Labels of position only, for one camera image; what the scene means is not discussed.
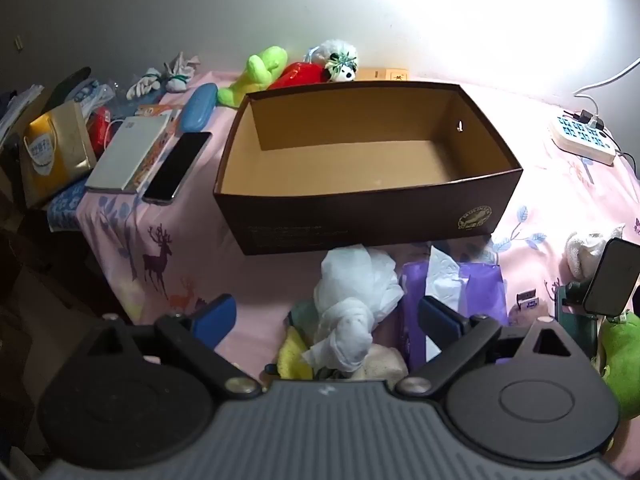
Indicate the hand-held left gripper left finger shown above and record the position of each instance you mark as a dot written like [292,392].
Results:
[216,317]

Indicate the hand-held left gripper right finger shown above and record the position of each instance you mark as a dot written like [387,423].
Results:
[440,322]

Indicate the yellow socks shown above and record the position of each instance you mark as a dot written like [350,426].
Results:
[292,355]

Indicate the pale blue cloth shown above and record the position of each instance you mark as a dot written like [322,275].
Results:
[302,315]

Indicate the brown cardboard box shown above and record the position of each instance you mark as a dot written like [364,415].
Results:
[350,225]

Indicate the white fluffy sock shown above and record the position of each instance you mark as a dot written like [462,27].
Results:
[582,252]

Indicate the green frog plush toy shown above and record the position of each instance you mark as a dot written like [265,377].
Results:
[622,360]

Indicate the purple tissue packet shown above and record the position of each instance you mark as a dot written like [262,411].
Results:
[480,285]

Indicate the black smartphone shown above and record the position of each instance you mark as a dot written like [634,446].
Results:
[177,167]

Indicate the pink printed bed sheet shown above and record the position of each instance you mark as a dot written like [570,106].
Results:
[550,195]

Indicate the orange printed book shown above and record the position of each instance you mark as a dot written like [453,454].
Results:
[159,146]

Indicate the blue floral cloth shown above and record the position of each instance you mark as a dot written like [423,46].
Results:
[65,205]

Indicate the white power bank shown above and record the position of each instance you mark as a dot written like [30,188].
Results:
[125,152]

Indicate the blue glasses case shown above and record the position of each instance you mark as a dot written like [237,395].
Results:
[197,107]

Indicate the red packet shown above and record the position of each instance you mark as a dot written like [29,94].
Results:
[100,127]

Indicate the white power strip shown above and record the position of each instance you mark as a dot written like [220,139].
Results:
[575,135]

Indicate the white glove bundle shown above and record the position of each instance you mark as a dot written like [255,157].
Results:
[177,77]
[142,85]

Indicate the black charger plug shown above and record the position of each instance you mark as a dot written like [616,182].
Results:
[582,117]

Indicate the lime green plush toy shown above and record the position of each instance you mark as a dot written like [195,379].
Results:
[260,67]

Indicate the yellow flat box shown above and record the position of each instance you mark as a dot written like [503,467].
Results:
[385,74]

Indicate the red plush toy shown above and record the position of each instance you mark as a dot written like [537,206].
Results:
[300,74]

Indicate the white panda plush toy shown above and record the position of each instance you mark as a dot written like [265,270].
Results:
[345,72]

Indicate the dark curved object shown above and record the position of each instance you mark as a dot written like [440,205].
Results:
[70,85]

